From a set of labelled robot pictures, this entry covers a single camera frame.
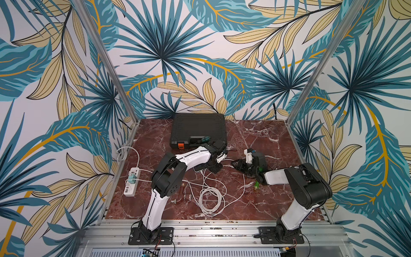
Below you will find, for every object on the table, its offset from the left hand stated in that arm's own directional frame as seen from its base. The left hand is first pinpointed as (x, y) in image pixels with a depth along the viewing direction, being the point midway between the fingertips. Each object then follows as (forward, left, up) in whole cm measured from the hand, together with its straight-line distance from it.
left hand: (214, 170), depth 94 cm
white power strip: (-13, +44, +2) cm, 46 cm away
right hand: (+1, -6, +1) cm, 6 cm away
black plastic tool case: (+26, +18, +7) cm, 32 cm away
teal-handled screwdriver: (+16, +5, +8) cm, 19 cm away
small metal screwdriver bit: (-18, +21, 0) cm, 28 cm away
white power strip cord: (+10, +58, -1) cm, 59 cm away
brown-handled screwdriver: (-14, +18, 0) cm, 22 cm away
